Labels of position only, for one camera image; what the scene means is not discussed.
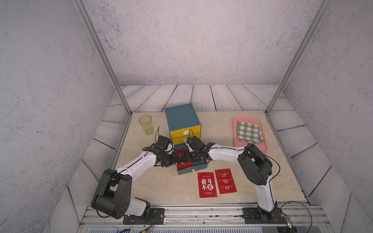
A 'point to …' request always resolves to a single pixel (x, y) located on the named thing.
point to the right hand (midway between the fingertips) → (184, 160)
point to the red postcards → (225, 181)
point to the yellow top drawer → (186, 131)
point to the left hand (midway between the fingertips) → (181, 161)
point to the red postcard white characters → (207, 185)
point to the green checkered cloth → (248, 133)
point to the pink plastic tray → (262, 145)
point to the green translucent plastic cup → (146, 122)
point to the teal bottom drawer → (197, 166)
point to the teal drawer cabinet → (183, 123)
